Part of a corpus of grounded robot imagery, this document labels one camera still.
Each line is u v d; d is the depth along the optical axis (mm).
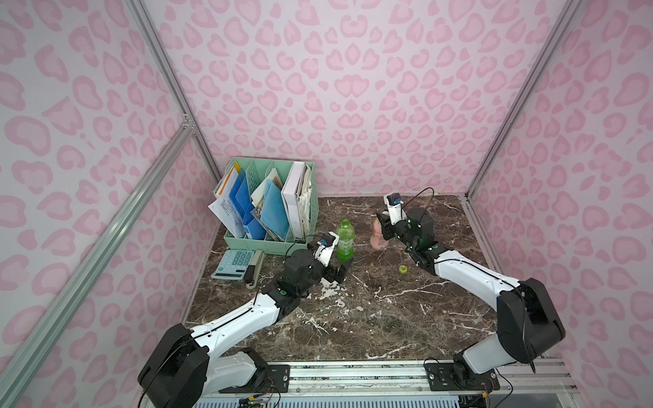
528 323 433
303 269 585
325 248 660
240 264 955
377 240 926
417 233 649
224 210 885
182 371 399
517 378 734
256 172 1007
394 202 720
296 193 854
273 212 906
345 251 929
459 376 653
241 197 899
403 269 951
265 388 710
